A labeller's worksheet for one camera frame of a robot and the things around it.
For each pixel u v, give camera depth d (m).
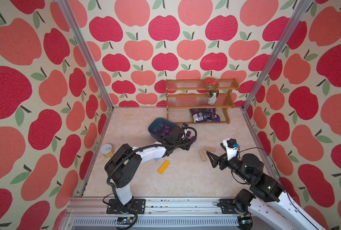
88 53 0.88
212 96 0.96
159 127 1.08
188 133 1.02
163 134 0.99
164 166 0.89
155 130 1.07
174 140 0.70
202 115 1.05
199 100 1.19
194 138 1.00
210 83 0.90
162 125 1.08
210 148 0.96
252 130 1.11
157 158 0.91
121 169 0.47
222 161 0.59
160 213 0.73
